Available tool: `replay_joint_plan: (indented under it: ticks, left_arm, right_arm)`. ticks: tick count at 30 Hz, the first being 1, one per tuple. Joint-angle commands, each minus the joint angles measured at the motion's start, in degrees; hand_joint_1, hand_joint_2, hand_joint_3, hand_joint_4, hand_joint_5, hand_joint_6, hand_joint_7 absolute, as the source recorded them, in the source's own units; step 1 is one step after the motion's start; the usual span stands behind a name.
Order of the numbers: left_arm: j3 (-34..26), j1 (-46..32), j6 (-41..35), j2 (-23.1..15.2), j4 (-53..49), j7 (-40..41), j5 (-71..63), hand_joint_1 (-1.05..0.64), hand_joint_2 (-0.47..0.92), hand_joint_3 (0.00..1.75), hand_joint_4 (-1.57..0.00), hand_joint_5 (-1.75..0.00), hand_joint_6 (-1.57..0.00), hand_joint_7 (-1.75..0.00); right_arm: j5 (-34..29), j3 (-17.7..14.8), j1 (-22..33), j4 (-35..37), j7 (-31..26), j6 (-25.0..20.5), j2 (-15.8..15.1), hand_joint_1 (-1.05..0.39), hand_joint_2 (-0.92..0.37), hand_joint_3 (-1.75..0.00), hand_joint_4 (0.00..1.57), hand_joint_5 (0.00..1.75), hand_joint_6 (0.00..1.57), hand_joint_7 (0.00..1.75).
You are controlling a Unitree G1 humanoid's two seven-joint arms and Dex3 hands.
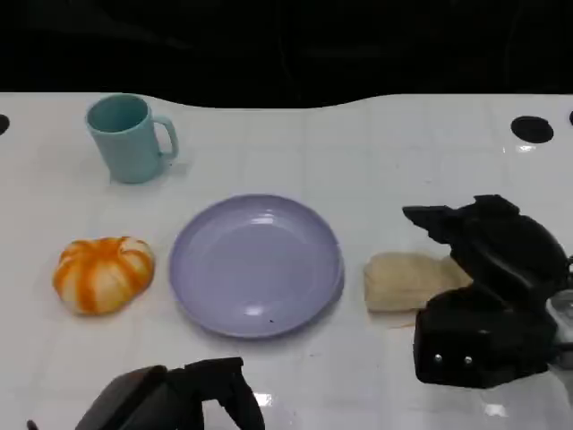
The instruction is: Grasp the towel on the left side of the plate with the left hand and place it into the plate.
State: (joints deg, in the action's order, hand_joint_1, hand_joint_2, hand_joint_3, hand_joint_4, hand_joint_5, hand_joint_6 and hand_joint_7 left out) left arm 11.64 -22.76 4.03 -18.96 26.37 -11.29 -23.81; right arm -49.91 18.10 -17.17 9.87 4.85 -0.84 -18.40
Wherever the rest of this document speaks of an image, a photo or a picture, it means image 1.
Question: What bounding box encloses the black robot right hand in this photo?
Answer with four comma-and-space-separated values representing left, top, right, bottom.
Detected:
401, 193, 572, 389

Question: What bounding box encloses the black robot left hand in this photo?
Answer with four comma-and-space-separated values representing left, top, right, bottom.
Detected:
73, 357, 266, 430

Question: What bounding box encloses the beige towel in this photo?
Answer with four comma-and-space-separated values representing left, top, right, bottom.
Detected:
363, 251, 474, 314

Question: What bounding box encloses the orange and white bread roll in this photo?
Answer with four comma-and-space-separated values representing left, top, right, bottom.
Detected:
52, 236, 156, 316

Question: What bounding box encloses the lilac plate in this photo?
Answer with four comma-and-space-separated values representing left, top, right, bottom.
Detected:
167, 193, 345, 340

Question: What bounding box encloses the pale green mug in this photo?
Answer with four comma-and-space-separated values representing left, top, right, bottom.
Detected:
85, 93, 180, 185

